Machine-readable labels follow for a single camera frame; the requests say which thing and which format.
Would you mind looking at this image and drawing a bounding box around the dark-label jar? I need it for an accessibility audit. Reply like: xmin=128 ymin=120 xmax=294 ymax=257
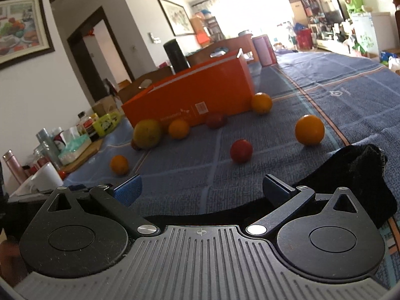
xmin=78 ymin=111 xmax=100 ymax=142

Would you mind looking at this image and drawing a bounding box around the framed wall painting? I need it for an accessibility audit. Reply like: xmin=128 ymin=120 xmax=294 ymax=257
xmin=157 ymin=0 xmax=195 ymax=37

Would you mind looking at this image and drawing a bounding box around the black cloth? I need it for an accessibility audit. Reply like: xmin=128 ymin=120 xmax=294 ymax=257
xmin=293 ymin=144 xmax=397 ymax=228

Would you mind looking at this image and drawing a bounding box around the black thermos bottle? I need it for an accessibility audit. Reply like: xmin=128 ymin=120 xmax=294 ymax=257
xmin=163 ymin=39 xmax=190 ymax=73

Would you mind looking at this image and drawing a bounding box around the small red tomato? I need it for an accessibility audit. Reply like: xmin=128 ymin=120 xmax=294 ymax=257
xmin=58 ymin=171 xmax=68 ymax=180

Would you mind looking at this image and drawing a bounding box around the orange cardboard box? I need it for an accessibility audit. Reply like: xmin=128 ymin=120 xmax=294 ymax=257
xmin=122 ymin=49 xmax=255 ymax=127

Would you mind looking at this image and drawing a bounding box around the blue checked tablecloth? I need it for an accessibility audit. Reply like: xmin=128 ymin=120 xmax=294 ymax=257
xmin=65 ymin=52 xmax=399 ymax=287

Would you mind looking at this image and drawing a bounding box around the clear plastic bottle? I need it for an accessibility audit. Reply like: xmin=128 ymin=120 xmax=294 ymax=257
xmin=36 ymin=128 xmax=62 ymax=171

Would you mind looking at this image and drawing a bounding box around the white cup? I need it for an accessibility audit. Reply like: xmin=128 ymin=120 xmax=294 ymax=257
xmin=15 ymin=162 xmax=63 ymax=195

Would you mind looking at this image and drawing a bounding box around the pink cylindrical canister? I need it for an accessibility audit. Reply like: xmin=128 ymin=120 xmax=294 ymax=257
xmin=251 ymin=34 xmax=277 ymax=67

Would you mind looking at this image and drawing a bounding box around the framed food picture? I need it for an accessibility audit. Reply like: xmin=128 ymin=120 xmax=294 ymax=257
xmin=0 ymin=0 xmax=54 ymax=69

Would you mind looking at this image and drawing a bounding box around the pink thermos bottle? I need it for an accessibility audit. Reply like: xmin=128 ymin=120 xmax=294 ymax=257
xmin=3 ymin=150 xmax=28 ymax=185

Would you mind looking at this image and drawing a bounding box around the tissue pack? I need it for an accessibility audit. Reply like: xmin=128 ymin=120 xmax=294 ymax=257
xmin=58 ymin=134 xmax=92 ymax=166

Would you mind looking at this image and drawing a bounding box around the wooden cutting board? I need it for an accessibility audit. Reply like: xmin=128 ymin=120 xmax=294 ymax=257
xmin=62 ymin=139 xmax=103 ymax=174

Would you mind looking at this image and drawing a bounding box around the small orange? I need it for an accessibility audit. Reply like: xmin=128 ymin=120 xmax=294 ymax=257
xmin=109 ymin=155 xmax=130 ymax=176

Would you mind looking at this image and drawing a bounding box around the white cabinet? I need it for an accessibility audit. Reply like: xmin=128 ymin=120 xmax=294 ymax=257
xmin=350 ymin=12 xmax=397 ymax=56

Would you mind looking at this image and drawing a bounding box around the dark red apple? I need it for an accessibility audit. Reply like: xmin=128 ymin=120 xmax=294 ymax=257
xmin=205 ymin=112 xmax=228 ymax=129

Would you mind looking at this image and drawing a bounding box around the red tomato fruit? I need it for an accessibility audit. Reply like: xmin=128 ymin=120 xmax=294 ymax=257
xmin=230 ymin=139 xmax=253 ymax=164

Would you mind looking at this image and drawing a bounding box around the green panda mug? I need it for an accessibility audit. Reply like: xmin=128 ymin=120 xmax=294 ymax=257
xmin=93 ymin=114 xmax=115 ymax=138

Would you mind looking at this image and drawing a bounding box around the large yellow-green fruit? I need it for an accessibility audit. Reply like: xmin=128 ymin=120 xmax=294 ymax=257
xmin=133 ymin=119 xmax=163 ymax=150

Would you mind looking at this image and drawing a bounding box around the large orange fruit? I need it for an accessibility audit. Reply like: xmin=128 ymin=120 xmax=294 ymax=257
xmin=295 ymin=114 xmax=325 ymax=146

